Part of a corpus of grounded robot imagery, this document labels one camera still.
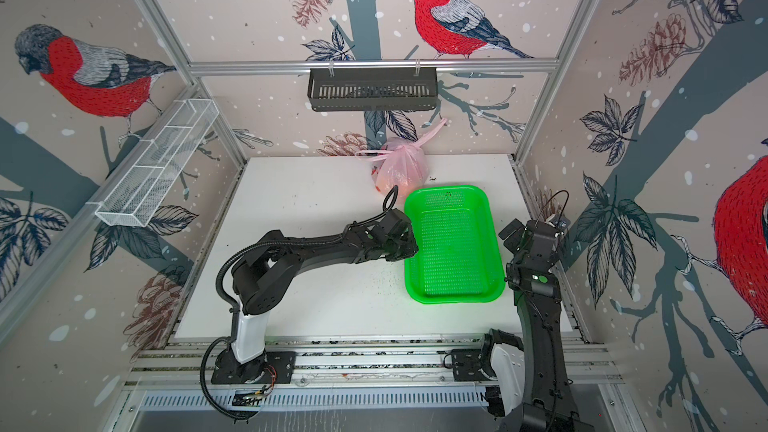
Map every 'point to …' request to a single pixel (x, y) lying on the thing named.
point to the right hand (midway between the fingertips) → (526, 234)
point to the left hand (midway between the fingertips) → (423, 250)
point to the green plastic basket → (458, 260)
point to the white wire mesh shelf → (134, 197)
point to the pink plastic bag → (402, 164)
